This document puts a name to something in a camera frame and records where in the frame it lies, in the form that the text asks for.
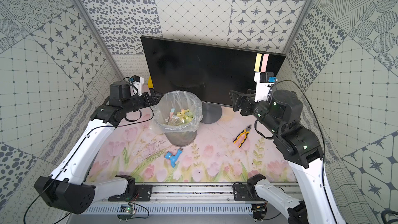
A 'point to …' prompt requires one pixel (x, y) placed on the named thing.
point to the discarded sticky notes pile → (179, 118)
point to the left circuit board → (126, 208)
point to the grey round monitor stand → (211, 113)
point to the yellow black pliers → (245, 132)
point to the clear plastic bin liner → (180, 100)
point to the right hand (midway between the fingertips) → (238, 93)
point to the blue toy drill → (168, 155)
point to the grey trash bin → (181, 139)
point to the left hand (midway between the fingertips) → (154, 91)
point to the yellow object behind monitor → (150, 82)
